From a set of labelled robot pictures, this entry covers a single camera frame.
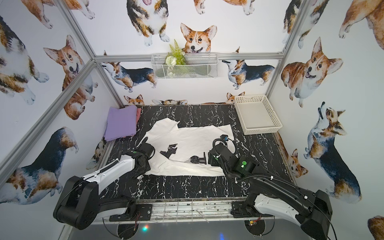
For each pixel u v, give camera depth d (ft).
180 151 3.14
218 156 1.77
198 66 3.03
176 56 2.68
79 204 1.34
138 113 3.78
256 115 3.68
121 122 3.48
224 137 2.24
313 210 1.30
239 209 2.41
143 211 2.42
